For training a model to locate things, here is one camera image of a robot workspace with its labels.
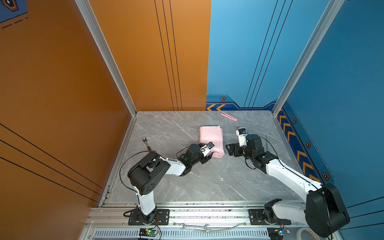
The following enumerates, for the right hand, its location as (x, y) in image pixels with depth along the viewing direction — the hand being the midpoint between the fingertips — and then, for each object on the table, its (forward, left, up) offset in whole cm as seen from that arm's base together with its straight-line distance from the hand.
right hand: (230, 145), depth 86 cm
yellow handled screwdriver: (+10, -28, -13) cm, 33 cm away
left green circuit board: (-40, +43, -13) cm, 60 cm away
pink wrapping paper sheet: (+12, +8, -4) cm, 15 cm away
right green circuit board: (-41, -17, -14) cm, 46 cm away
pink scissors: (+37, -2, -12) cm, 39 cm away
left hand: (+2, +12, -5) cm, 13 cm away
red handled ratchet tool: (+12, +56, -10) cm, 58 cm away
